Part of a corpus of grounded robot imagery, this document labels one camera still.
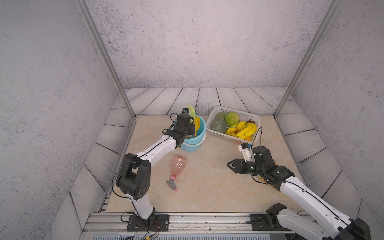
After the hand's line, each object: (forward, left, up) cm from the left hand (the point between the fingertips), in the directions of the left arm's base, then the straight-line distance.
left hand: (193, 123), depth 90 cm
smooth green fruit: (+18, -20, -11) cm, 29 cm away
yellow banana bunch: (+1, -32, -8) cm, 33 cm away
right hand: (-26, -19, -4) cm, 32 cm away
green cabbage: (+9, -26, -6) cm, 28 cm away
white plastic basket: (+17, -37, -12) cm, 43 cm away
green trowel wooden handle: (+2, 0, +7) cm, 7 cm away
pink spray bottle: (-20, +9, -13) cm, 26 cm away
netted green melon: (+5, -17, -7) cm, 19 cm away
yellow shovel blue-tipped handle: (+4, -3, -6) cm, 8 cm away
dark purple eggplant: (+12, -41, -11) cm, 44 cm away
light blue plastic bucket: (-11, 0, -6) cm, 12 cm away
